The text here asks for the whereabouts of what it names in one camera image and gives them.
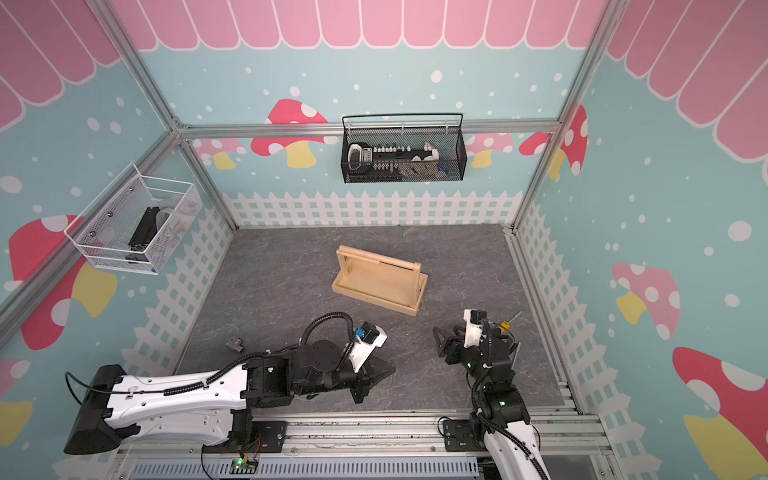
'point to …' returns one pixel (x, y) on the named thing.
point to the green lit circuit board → (243, 466)
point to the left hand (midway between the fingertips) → (392, 375)
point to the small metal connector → (235, 343)
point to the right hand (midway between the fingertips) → (443, 328)
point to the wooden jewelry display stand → (393, 284)
